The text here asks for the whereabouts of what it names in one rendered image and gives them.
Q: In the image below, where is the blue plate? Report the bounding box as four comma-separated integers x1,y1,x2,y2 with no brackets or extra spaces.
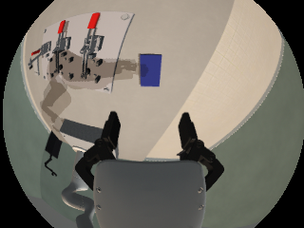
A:
140,54,162,86

